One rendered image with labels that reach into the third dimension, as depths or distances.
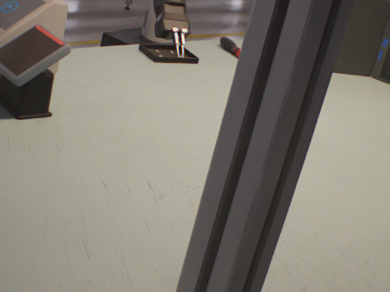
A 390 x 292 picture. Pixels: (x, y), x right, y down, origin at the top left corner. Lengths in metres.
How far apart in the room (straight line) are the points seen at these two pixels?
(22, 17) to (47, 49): 0.14
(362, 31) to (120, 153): 0.89
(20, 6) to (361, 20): 0.87
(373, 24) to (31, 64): 0.98
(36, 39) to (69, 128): 0.15
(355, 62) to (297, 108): 1.39
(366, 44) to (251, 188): 1.39
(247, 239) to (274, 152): 0.07
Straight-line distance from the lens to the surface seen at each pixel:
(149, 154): 1.11
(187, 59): 1.56
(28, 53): 1.14
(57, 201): 0.93
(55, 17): 1.28
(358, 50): 1.82
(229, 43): 1.72
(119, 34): 2.20
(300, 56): 0.42
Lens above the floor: 1.47
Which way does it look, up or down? 23 degrees down
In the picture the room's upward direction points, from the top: 14 degrees clockwise
